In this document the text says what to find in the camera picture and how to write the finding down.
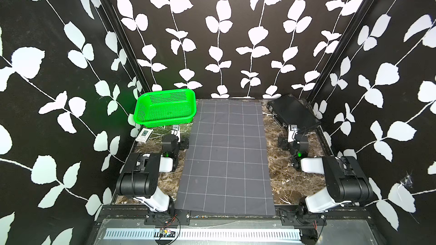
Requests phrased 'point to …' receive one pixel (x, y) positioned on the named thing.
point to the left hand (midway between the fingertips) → (177, 131)
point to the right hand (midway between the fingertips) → (287, 131)
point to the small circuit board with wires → (166, 233)
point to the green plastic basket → (166, 107)
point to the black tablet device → (289, 110)
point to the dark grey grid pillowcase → (226, 170)
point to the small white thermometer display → (144, 135)
